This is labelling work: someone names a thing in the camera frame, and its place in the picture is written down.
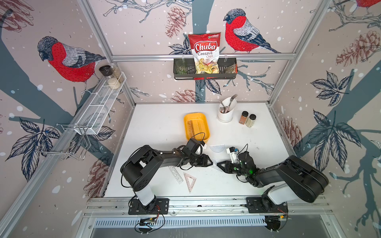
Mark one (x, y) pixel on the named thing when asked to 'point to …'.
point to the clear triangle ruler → (215, 165)
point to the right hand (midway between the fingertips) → (218, 164)
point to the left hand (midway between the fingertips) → (212, 162)
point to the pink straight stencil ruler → (191, 128)
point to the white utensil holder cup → (227, 117)
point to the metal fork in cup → (232, 97)
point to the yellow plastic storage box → (196, 126)
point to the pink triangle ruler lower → (189, 186)
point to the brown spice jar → (243, 117)
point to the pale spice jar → (251, 120)
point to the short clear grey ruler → (176, 175)
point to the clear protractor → (218, 148)
